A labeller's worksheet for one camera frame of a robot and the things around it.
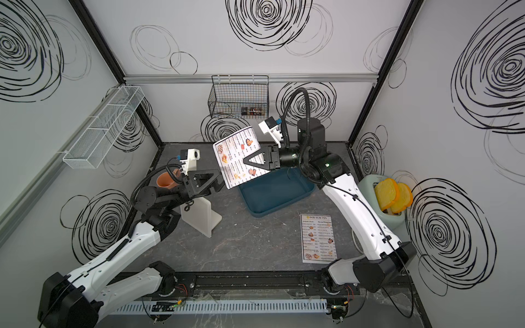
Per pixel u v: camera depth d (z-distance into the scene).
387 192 0.76
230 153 0.56
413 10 0.72
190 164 0.57
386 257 0.38
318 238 0.85
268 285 0.75
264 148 0.52
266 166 0.52
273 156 0.50
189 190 0.51
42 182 0.58
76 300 0.38
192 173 0.51
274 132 0.55
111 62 0.85
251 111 0.89
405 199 0.74
